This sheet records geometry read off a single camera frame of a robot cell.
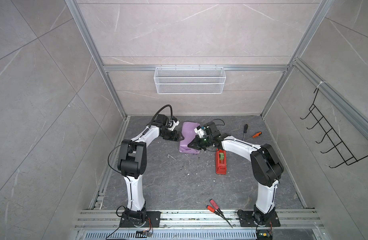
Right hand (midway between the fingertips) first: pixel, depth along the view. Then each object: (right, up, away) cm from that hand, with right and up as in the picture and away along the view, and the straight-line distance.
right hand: (187, 145), depth 89 cm
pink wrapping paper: (+1, +6, +9) cm, 11 cm away
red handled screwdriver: (+15, -34, -14) cm, 40 cm away
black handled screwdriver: (+44, +8, +22) cm, 49 cm away
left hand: (-6, +6, +8) cm, 11 cm away
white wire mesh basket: (+1, +43, +12) cm, 45 cm away
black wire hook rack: (+67, +6, -22) cm, 71 cm away
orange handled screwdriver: (+51, +5, +18) cm, 54 cm away
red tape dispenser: (+20, -10, 0) cm, 23 cm away
